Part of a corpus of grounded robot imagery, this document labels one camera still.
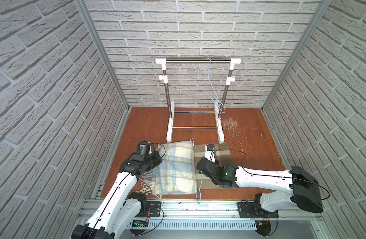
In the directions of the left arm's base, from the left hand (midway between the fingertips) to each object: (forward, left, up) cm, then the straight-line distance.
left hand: (160, 154), depth 81 cm
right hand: (-5, -21, -1) cm, 21 cm away
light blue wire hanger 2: (+52, -28, +10) cm, 60 cm away
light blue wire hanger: (+14, -18, -7) cm, 24 cm away
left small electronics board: (-31, +9, -15) cm, 35 cm away
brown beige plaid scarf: (+4, -38, -10) cm, 40 cm away
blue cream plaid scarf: (-11, -9, -4) cm, 14 cm away
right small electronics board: (-33, -52, -11) cm, 62 cm away
